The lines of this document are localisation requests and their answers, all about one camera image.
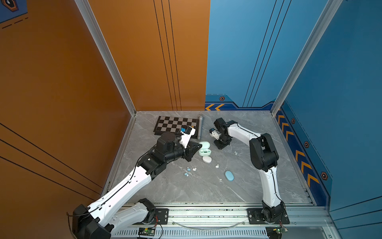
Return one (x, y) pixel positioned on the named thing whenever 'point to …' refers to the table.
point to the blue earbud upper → (188, 169)
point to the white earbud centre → (217, 166)
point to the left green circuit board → (146, 231)
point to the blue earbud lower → (186, 174)
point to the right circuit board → (275, 232)
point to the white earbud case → (207, 159)
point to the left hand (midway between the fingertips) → (201, 144)
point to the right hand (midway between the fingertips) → (219, 146)
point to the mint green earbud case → (204, 150)
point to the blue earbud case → (229, 176)
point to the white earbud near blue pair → (194, 169)
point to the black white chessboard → (165, 124)
